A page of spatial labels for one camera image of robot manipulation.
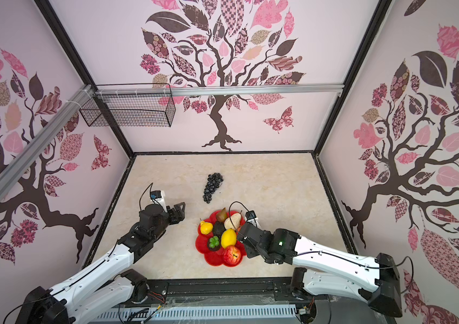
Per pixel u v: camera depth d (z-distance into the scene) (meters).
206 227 0.84
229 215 0.88
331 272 0.46
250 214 0.67
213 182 1.02
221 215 0.88
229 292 0.75
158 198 0.71
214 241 0.81
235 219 0.86
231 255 0.74
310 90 0.98
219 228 0.85
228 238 0.82
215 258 0.78
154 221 0.62
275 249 0.51
